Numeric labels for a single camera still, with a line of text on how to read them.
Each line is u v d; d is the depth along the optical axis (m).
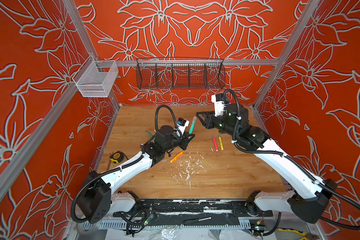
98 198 0.40
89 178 0.42
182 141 0.67
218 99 0.57
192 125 0.71
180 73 0.98
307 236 0.65
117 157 0.88
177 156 0.91
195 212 0.73
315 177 0.39
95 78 0.93
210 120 0.56
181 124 0.64
